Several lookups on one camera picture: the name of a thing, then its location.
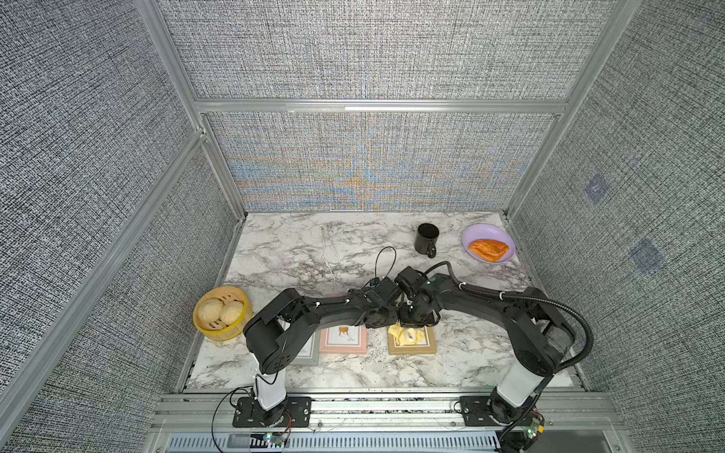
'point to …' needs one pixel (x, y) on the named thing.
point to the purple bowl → (489, 231)
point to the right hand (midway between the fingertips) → (402, 319)
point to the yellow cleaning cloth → (405, 335)
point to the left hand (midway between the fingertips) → (400, 319)
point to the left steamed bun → (209, 310)
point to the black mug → (425, 240)
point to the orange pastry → (489, 250)
